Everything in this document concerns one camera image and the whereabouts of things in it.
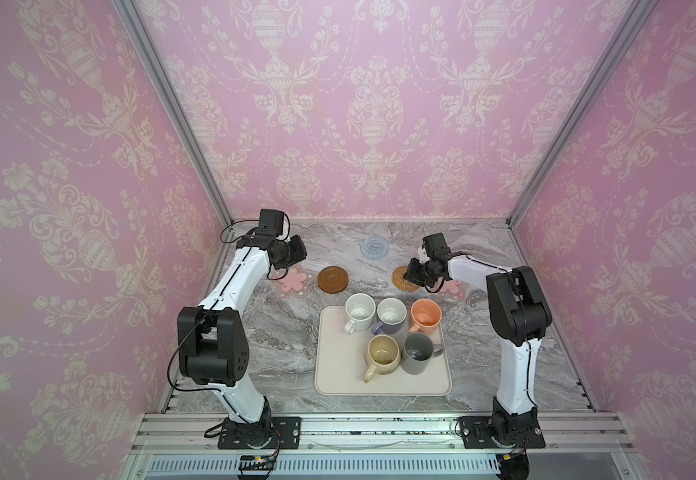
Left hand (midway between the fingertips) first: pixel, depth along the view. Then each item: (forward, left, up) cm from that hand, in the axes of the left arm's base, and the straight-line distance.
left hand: (306, 252), depth 89 cm
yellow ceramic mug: (-24, -23, -17) cm, 38 cm away
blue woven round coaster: (+17, -22, -17) cm, 32 cm away
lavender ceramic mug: (-13, -26, -12) cm, 32 cm away
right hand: (+3, -33, -15) cm, 36 cm away
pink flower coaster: (0, +7, -17) cm, 19 cm away
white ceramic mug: (-11, -17, -16) cm, 25 cm away
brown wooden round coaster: (+2, -7, -17) cm, 18 cm away
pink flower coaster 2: (-2, -48, -16) cm, 51 cm away
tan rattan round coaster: (+1, -31, -17) cm, 35 cm away
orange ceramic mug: (-13, -37, -14) cm, 42 cm away
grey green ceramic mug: (-24, -34, -15) cm, 44 cm away
